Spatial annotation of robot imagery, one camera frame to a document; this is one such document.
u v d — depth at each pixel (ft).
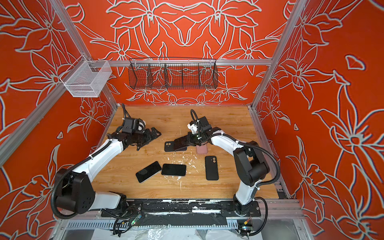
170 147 3.14
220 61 3.01
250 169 1.54
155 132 2.54
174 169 2.80
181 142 2.81
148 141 2.49
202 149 3.11
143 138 2.39
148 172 2.95
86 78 3.02
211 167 2.89
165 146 3.13
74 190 1.35
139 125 2.34
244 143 1.67
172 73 3.26
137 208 2.34
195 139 2.55
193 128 2.73
